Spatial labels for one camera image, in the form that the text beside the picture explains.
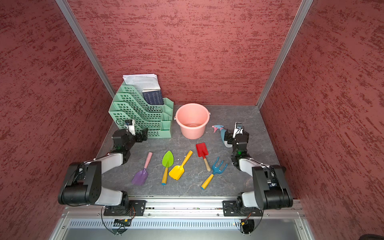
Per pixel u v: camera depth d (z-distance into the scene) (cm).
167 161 90
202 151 95
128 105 87
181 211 74
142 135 84
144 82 102
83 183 44
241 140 68
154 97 108
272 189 42
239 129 76
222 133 101
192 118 107
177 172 86
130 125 79
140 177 85
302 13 73
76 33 79
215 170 88
